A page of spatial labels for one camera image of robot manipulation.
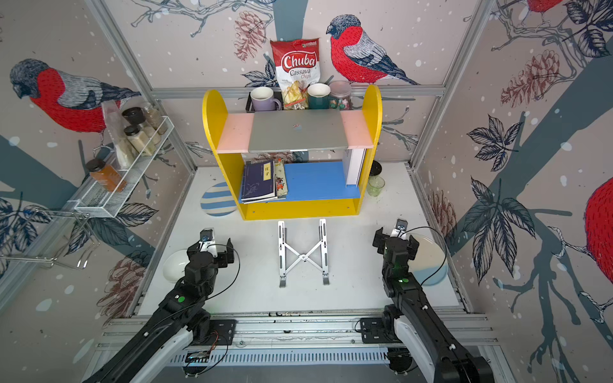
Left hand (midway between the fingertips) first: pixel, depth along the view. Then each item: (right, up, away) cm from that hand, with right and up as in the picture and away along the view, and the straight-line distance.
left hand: (219, 235), depth 82 cm
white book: (+48, +27, 0) cm, 55 cm away
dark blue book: (+11, +19, +10) cm, 24 cm away
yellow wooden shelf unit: (+34, +16, +11) cm, 39 cm away
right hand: (+63, +2, +3) cm, 63 cm away
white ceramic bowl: (-19, -13, +4) cm, 23 cm away
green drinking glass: (+62, +17, +27) cm, 70 cm away
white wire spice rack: (-30, +13, -13) cm, 36 cm away
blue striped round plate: (-11, +10, +27) cm, 31 cm away
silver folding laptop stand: (+22, -5, +4) cm, 23 cm away
